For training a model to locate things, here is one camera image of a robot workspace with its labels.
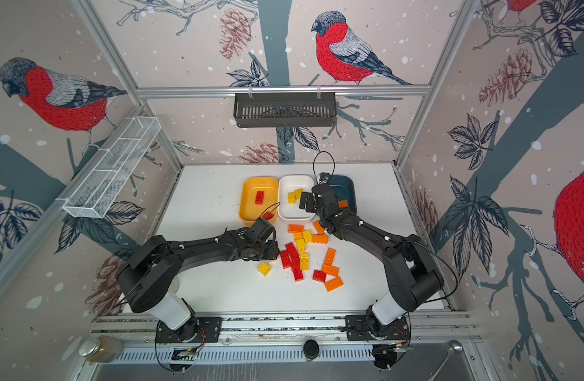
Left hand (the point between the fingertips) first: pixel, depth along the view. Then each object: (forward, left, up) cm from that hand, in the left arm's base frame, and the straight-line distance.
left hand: (280, 250), depth 89 cm
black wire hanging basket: (+57, -1, +25) cm, 62 cm away
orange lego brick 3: (-1, -19, -3) cm, 19 cm away
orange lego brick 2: (-7, -19, -2) cm, 20 cm away
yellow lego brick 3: (-7, +5, +1) cm, 9 cm away
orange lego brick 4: (+9, -6, 0) cm, 11 cm away
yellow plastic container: (+19, +15, -2) cm, 25 cm away
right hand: (+18, -13, +13) cm, 26 cm away
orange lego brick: (-12, -20, -1) cm, 23 cm away
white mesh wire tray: (+6, +55, +29) cm, 62 cm away
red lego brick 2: (+17, +7, -2) cm, 18 cm away
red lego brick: (+26, +11, -1) cm, 28 cm away
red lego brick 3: (-9, -15, -1) cm, 17 cm away
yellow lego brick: (+27, -7, 0) cm, 28 cm away
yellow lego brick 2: (+24, -4, 0) cm, 25 cm away
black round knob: (-31, -11, +8) cm, 34 cm away
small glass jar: (-32, +47, +6) cm, 57 cm away
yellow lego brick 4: (-4, -10, -2) cm, 10 cm away
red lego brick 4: (-9, -7, -2) cm, 11 cm away
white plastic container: (+32, -3, -1) cm, 32 cm away
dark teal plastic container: (+29, -27, +3) cm, 40 cm away
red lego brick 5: (-3, -2, -1) cm, 4 cm away
